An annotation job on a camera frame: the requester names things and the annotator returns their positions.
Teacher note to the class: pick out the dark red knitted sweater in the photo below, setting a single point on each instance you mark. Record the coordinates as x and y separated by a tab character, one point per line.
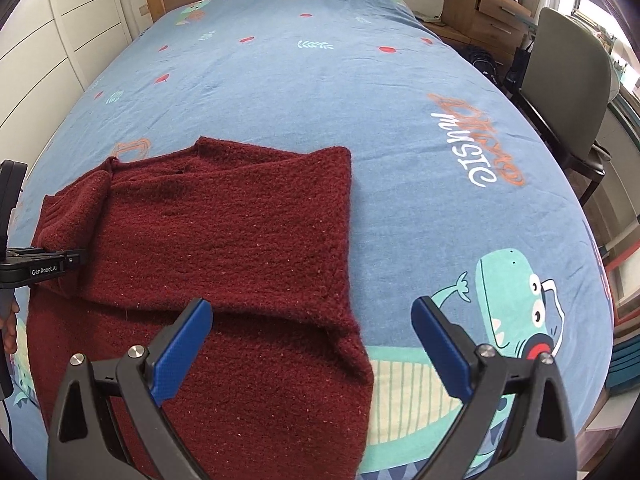
281	388

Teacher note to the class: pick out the grey black chair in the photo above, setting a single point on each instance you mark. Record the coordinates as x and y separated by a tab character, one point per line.
565	93

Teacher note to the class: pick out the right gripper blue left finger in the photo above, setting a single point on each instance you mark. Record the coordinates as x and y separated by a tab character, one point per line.
85	441

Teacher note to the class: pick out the black bag on floor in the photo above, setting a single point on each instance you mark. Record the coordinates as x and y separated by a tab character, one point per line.
483	61

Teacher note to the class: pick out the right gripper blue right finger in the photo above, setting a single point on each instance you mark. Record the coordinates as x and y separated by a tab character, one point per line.
538	441

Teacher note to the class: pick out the person's left hand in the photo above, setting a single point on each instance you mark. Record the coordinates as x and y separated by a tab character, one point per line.
8	329

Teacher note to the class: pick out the white wardrobe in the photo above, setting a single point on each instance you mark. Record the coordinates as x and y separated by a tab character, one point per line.
51	51

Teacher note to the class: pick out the wooden drawer desk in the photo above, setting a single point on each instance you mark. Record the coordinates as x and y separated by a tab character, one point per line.
498	26

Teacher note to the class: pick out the blue dinosaur print bedsheet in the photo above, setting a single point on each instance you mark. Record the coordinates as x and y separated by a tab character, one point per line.
453	194

